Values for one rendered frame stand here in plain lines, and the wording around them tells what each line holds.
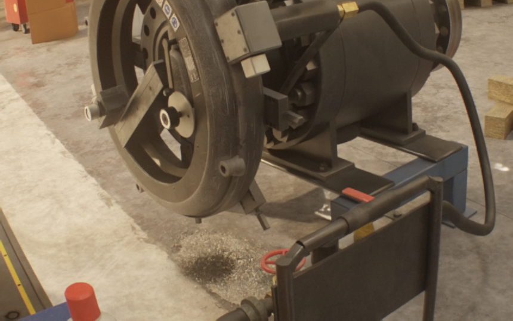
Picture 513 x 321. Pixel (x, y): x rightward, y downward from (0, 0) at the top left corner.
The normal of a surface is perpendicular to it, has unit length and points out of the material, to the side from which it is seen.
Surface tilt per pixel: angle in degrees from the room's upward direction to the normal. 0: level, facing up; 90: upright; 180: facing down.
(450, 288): 0
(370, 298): 90
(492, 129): 90
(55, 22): 90
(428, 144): 0
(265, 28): 68
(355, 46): 84
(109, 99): 52
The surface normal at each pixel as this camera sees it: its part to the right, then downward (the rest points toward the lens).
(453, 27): 0.60, 0.30
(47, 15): 0.11, 0.35
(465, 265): -0.10, -0.93
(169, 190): -0.80, 0.29
